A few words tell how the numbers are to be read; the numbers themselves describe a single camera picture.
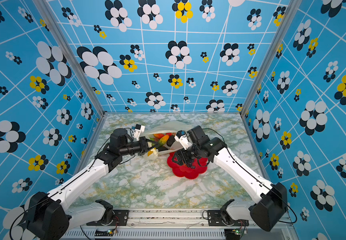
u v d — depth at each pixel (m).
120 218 0.74
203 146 0.55
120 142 0.60
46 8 0.69
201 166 0.87
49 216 0.39
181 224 0.73
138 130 0.71
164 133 0.92
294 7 0.68
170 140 0.97
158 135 1.01
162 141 0.96
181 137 0.67
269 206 0.38
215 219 0.73
